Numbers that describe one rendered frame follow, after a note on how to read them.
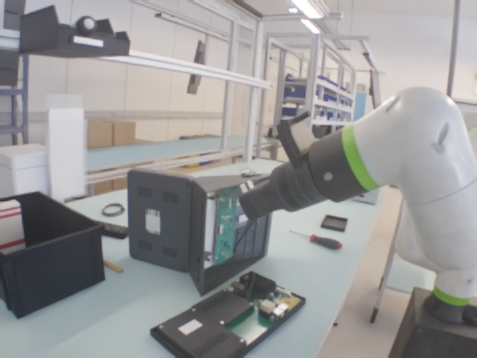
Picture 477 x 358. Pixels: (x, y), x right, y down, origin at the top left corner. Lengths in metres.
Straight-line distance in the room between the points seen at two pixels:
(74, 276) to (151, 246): 0.18
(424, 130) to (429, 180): 0.06
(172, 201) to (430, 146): 0.46
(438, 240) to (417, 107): 0.15
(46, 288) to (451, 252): 0.60
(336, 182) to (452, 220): 0.15
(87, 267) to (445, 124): 0.60
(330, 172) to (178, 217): 0.34
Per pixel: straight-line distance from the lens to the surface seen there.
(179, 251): 0.65
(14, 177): 0.84
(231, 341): 0.47
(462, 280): 1.03
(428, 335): 1.06
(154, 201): 0.64
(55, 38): 0.73
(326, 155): 0.39
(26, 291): 0.57
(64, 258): 0.58
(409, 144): 0.35
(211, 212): 0.57
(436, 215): 0.38
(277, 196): 0.45
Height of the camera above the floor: 1.35
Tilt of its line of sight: 13 degrees down
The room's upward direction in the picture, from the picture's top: 5 degrees clockwise
